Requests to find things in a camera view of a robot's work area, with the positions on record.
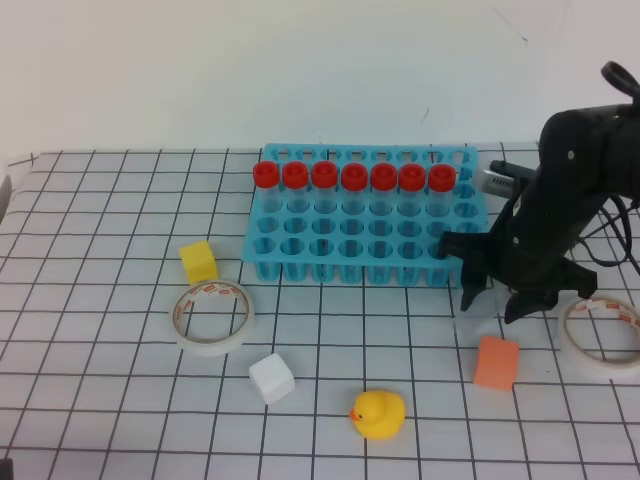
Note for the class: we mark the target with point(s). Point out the white tape roll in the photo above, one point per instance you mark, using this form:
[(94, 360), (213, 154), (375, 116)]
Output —
[(586, 360), (212, 289)]

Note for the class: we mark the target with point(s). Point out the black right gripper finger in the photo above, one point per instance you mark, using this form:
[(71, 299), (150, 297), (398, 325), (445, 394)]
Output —
[(471, 248), (533, 294)]

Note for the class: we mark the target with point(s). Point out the yellow rubber duck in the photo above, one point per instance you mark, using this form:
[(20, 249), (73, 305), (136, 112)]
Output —
[(378, 414)]

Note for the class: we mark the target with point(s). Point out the right white tape roll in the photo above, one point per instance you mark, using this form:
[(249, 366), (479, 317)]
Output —
[(586, 360)]

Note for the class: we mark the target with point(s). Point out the clear tube with red cap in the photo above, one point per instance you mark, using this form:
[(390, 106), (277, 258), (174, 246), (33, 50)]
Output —
[(490, 303)]

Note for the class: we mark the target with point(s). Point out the blue test tube rack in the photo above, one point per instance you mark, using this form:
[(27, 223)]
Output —
[(281, 243)]

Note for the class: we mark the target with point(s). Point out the white foam cube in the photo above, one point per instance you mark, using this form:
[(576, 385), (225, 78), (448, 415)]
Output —
[(272, 378)]

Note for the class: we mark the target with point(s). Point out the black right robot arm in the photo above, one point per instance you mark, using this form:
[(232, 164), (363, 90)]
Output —
[(586, 157)]

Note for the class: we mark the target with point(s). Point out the white grid-pattern cloth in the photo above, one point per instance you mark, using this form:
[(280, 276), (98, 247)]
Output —
[(93, 386)]

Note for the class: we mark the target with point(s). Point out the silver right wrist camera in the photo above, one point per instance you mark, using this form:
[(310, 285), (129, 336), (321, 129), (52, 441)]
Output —
[(502, 178)]

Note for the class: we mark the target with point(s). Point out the orange foam cube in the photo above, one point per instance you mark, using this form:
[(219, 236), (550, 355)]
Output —
[(497, 363)]

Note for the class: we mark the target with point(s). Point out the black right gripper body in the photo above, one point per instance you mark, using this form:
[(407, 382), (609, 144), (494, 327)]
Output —
[(529, 240)]

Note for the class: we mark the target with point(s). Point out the yellow foam cube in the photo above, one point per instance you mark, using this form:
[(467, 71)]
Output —
[(199, 262)]

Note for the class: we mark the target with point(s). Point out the left white tape roll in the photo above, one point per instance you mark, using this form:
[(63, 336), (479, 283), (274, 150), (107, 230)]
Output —
[(212, 289)]

